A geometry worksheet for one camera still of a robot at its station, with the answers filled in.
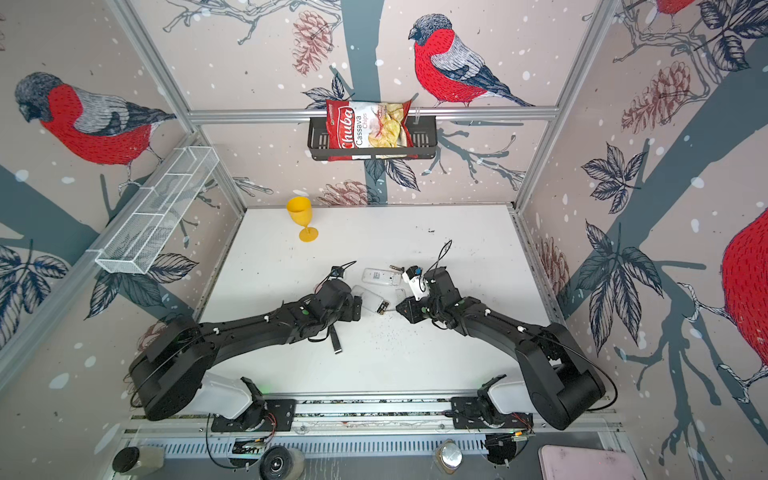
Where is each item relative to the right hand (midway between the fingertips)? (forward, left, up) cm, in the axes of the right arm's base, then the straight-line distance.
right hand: (397, 312), depth 86 cm
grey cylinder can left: (-37, +54, +6) cm, 66 cm away
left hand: (+2, +14, +2) cm, 14 cm away
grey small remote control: (+6, +9, -4) cm, 11 cm away
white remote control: (+14, +6, -3) cm, 16 cm away
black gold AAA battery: (+19, +1, -5) cm, 19 cm away
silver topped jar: (-33, -12, +5) cm, 36 cm away
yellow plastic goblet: (+33, +35, +10) cm, 49 cm away
